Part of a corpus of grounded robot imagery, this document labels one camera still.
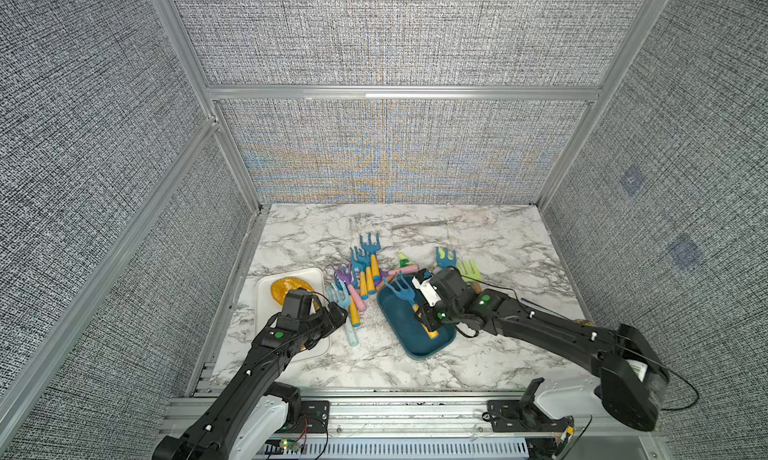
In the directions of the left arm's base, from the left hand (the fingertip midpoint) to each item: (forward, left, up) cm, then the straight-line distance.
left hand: (343, 317), depth 82 cm
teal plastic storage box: (-2, -18, -6) cm, 19 cm away
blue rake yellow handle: (+23, -4, -7) cm, 24 cm away
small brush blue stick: (-2, -69, -6) cm, 69 cm away
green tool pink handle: (+19, -19, -5) cm, 27 cm away
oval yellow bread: (+12, +20, -4) cm, 24 cm away
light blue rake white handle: (+8, +1, -6) cm, 10 cm away
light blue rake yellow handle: (+4, -3, -6) cm, 8 cm away
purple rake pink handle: (+15, 0, -5) cm, 16 cm away
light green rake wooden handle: (+18, -41, -7) cm, 45 cm away
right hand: (+1, -21, +3) cm, 21 cm away
